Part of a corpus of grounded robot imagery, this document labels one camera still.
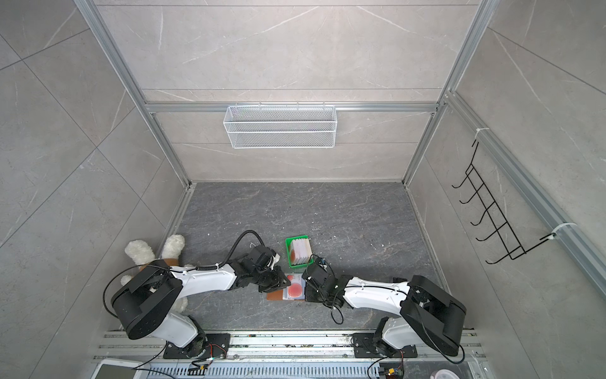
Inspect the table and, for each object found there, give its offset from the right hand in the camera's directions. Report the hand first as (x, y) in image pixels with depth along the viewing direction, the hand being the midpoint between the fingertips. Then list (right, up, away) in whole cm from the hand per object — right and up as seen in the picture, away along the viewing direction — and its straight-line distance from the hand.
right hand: (306, 291), depth 85 cm
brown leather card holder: (-10, -1, -1) cm, 10 cm away
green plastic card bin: (-8, +15, +8) cm, 19 cm away
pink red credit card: (-4, +1, -2) cm, 4 cm away
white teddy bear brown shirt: (-60, +14, -1) cm, 62 cm away
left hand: (-6, +4, 0) cm, 7 cm away
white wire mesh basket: (-12, +66, +16) cm, 69 cm away
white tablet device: (-54, -15, -19) cm, 59 cm away
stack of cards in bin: (-2, +14, +5) cm, 15 cm away
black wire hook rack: (+56, +24, -21) cm, 64 cm away
